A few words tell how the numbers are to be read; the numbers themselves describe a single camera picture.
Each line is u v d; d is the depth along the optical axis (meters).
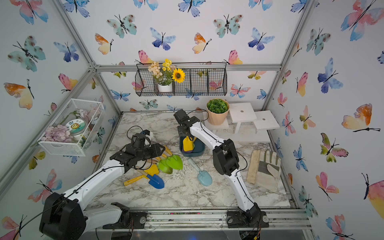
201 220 0.76
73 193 0.43
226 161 0.58
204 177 0.87
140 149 0.64
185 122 0.70
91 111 0.79
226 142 0.59
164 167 0.91
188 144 0.94
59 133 0.60
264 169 0.90
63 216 0.39
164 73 0.85
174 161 0.93
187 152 0.94
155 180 0.86
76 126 0.66
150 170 0.89
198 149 0.97
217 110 0.84
